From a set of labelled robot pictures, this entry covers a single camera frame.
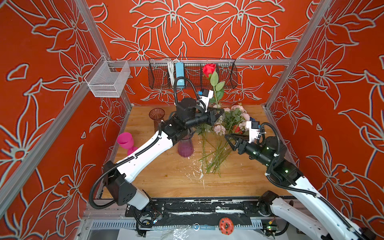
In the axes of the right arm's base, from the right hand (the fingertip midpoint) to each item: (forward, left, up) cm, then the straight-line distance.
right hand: (226, 136), depth 65 cm
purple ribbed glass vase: (+11, +19, -30) cm, 37 cm away
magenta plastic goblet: (+9, +53, -17) cm, 57 cm away
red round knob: (-30, 0, -30) cm, 43 cm away
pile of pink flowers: (+17, +2, -29) cm, 34 cm away
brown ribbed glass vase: (+25, +37, -12) cm, 46 cm away
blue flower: (+30, -28, -25) cm, 48 cm away
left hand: (+7, +1, +10) cm, 12 cm away
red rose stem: (+25, +6, -29) cm, 39 cm away
